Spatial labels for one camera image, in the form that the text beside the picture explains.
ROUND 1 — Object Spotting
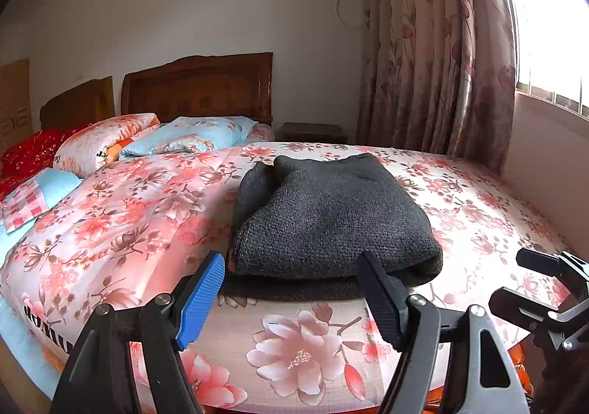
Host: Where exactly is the light blue floral pillow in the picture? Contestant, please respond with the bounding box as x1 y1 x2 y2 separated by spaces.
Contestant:
119 116 258 159

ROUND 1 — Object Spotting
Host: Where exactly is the pink floral bed quilt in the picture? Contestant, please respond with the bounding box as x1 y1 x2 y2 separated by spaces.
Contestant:
1 143 568 413

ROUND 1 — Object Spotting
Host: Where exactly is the pink floral curtain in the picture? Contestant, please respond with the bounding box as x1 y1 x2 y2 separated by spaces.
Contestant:
356 0 516 173

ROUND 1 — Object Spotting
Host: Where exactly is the dark grey knitted sweater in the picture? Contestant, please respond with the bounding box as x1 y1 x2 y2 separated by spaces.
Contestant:
223 154 443 301

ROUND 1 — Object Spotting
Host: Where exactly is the pink floral pillow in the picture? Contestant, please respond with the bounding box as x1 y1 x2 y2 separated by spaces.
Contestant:
53 113 160 179

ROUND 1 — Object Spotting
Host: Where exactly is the blue pink checkered cloth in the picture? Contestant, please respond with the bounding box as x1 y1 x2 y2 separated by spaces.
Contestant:
1 168 82 234

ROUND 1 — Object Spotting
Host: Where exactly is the brown cardboard box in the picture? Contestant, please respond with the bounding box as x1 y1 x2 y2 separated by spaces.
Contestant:
0 59 33 154

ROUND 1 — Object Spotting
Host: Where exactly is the dark wooden nightstand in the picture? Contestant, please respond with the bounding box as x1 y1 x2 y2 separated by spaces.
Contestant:
276 122 348 144

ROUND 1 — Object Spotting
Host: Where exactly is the red blanket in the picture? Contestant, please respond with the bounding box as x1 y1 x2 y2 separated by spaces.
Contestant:
0 124 90 199

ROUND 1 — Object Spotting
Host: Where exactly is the small wooden headboard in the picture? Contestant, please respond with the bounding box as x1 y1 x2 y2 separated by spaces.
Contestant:
40 76 116 131

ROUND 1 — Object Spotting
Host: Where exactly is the bright window with frame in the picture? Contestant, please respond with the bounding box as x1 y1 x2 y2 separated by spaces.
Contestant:
512 0 588 118

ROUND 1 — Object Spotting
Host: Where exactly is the large carved wooden headboard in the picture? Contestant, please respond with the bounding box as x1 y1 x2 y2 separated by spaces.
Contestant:
121 52 272 125

